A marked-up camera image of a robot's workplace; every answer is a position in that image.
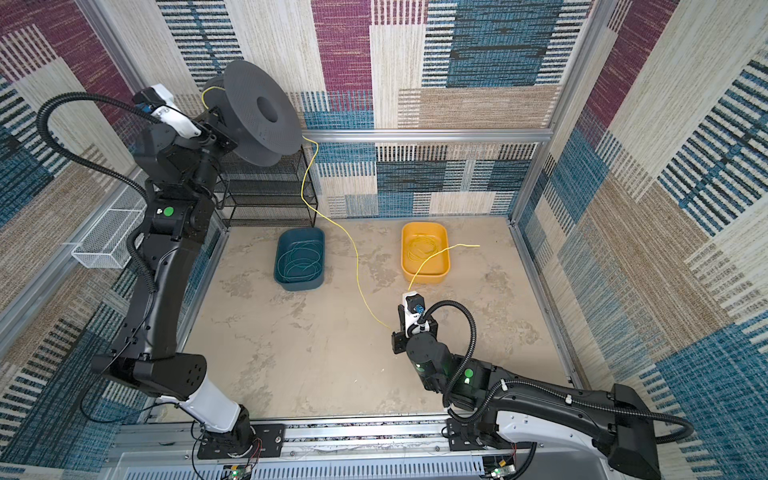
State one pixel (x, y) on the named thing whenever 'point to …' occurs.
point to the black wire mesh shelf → (276, 195)
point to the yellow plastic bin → (436, 271)
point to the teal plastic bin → (285, 238)
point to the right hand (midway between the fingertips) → (401, 312)
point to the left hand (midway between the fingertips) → (216, 97)
